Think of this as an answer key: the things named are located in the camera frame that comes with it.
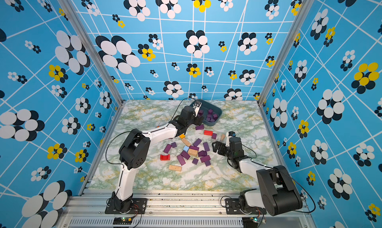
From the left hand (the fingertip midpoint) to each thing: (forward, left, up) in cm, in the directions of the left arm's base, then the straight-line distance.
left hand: (199, 110), depth 95 cm
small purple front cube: (-28, +3, -15) cm, 32 cm away
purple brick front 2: (-27, -3, -15) cm, 31 cm away
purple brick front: (-27, +11, -15) cm, 33 cm away
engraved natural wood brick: (-15, +9, -15) cm, 23 cm away
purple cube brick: (+5, -12, -13) cm, 19 cm away
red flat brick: (-7, -6, -15) cm, 18 cm away
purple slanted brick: (-24, +8, -15) cm, 29 cm away
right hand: (-18, -13, -12) cm, 26 cm away
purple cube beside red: (-11, -10, -14) cm, 20 cm away
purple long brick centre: (-18, -5, -15) cm, 24 cm away
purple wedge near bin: (-2, -2, -16) cm, 16 cm away
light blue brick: (-20, +8, -13) cm, 26 cm away
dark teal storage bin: (+10, -10, -13) cm, 19 cm away
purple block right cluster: (-23, -2, -15) cm, 27 cm away
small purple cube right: (-29, -5, -16) cm, 33 cm away
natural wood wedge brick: (-12, -16, -14) cm, 24 cm away
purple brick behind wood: (-20, +3, -14) cm, 24 cm away
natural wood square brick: (-23, +4, -13) cm, 27 cm away
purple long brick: (-15, +1, -15) cm, 21 cm away
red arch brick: (-26, +21, -15) cm, 37 cm away
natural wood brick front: (-32, +14, -14) cm, 38 cm away
